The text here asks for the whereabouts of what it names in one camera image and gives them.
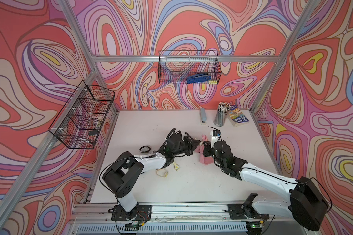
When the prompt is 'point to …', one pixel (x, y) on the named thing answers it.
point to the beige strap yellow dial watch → (176, 166)
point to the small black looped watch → (144, 149)
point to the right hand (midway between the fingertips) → (204, 145)
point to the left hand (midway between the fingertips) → (204, 142)
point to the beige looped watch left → (162, 172)
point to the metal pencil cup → (220, 116)
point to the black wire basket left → (76, 126)
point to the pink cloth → (204, 160)
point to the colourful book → (236, 117)
